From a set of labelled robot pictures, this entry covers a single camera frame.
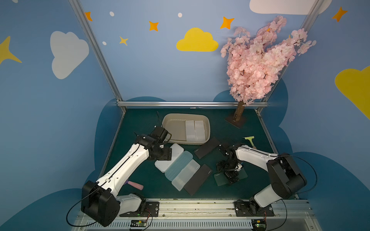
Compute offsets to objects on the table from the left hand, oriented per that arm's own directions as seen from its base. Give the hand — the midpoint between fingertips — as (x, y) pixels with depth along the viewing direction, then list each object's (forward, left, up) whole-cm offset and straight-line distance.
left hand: (164, 154), depth 80 cm
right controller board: (-30, -51, -16) cm, 62 cm away
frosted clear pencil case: (+29, -22, -14) cm, 39 cm away
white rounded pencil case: (-2, +2, -11) cm, 11 cm away
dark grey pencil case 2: (+10, -24, -13) cm, 29 cm away
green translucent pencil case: (-9, -34, -13) cm, 38 cm away
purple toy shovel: (-14, +16, -12) cm, 24 cm away
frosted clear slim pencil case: (+26, -15, -13) cm, 32 cm away
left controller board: (-31, +11, -15) cm, 36 cm away
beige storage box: (+33, -3, -15) cm, 36 cm away
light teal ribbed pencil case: (0, -8, -13) cm, 15 cm away
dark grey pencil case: (-9, -20, -12) cm, 25 cm away
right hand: (-6, -34, -13) cm, 37 cm away
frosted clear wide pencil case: (-7, -12, -13) cm, 19 cm away
